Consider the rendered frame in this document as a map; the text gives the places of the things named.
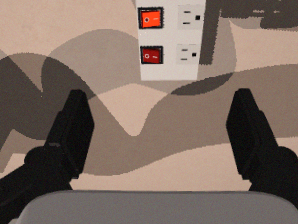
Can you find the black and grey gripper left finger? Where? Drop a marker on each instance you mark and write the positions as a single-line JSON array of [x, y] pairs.
[[51, 167]]

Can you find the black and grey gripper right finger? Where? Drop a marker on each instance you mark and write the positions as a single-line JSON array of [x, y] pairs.
[[270, 168]]

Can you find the grey power strip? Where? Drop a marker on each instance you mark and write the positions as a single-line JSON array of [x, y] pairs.
[[169, 35]]

